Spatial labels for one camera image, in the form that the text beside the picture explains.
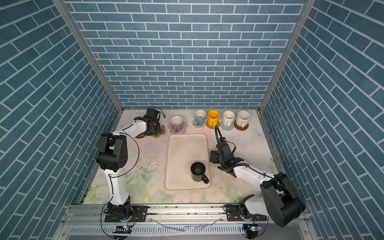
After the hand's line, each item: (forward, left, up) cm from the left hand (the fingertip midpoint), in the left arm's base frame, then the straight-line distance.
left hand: (157, 130), depth 102 cm
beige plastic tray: (-12, -18, -6) cm, 23 cm away
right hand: (-18, -38, +1) cm, 42 cm away
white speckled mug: (+5, -59, +6) cm, 60 cm away
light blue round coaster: (+3, -49, -2) cm, 49 cm away
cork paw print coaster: (+2, -3, -4) cm, 6 cm away
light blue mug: (+11, -30, +3) cm, 32 cm away
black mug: (-29, -28, +1) cm, 40 cm away
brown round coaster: (+3, -59, -2) cm, 59 cm away
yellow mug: (+7, -39, +4) cm, 40 cm away
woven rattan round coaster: (+8, -44, -3) cm, 45 cm away
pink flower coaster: (+8, -19, -4) cm, 21 cm away
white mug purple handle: (+7, -13, -1) cm, 15 cm away
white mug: (+6, -50, +5) cm, 50 cm away
